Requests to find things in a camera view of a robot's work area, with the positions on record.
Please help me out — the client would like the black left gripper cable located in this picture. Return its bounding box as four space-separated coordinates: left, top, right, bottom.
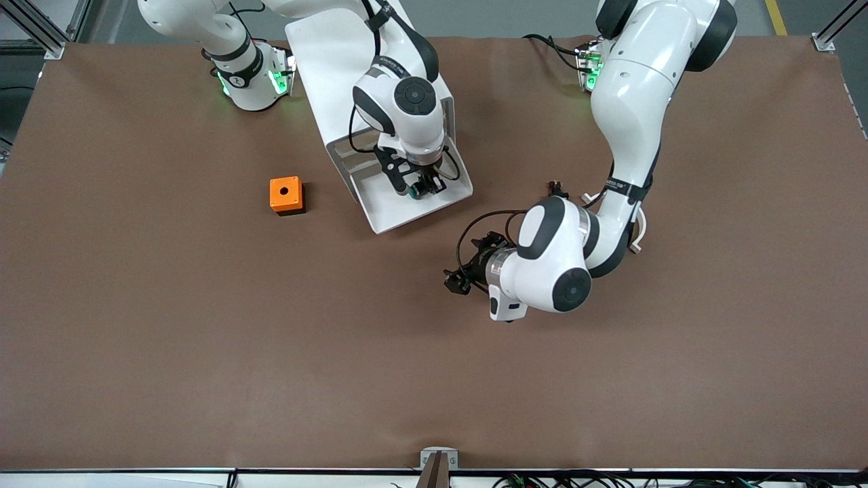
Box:
456 210 531 272

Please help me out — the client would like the black arm base cable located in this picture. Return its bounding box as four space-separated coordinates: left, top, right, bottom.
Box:
522 33 591 72

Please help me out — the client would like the orange button box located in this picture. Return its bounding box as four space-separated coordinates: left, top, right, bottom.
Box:
269 176 307 216

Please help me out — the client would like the white curved bracket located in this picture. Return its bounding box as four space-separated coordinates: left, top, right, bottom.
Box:
581 192 648 255

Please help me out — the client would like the grey metal bracket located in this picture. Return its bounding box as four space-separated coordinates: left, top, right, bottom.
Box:
420 447 459 470

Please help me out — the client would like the aluminium frame post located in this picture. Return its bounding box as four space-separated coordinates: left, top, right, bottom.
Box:
812 0 868 53
0 0 92 60

